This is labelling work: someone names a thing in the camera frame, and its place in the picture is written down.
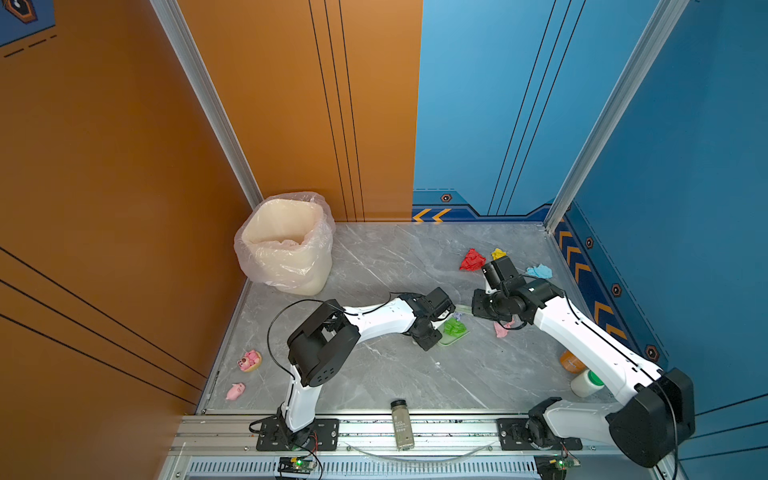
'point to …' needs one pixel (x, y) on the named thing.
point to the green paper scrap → (454, 328)
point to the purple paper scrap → (457, 315)
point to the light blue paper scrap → (541, 271)
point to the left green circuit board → (299, 465)
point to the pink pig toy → (235, 391)
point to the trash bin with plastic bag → (286, 242)
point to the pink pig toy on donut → (251, 361)
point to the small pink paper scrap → (500, 331)
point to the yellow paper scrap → (498, 254)
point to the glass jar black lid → (402, 425)
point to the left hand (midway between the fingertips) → (430, 335)
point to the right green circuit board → (554, 467)
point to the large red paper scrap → (473, 261)
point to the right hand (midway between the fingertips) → (471, 307)
